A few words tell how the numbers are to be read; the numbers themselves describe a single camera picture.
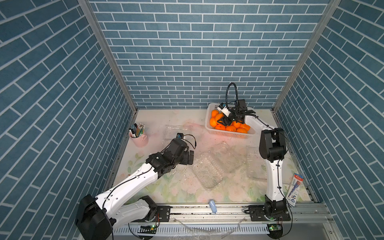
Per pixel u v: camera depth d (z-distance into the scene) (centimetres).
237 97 85
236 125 103
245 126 79
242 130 101
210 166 91
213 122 104
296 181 84
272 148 61
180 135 69
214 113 110
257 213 74
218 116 101
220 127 102
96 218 37
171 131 108
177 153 59
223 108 91
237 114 83
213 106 110
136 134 94
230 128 100
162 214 74
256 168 90
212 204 74
